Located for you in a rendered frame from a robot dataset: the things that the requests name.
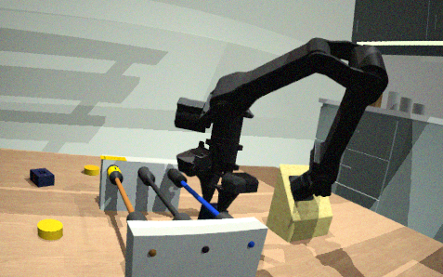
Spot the yellow flat disc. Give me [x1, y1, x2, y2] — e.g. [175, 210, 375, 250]
[85, 165, 99, 176]
[37, 219, 63, 241]

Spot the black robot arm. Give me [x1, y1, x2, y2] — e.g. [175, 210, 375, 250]
[175, 37, 388, 202]

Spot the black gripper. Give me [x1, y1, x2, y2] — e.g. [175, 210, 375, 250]
[196, 135, 259, 214]

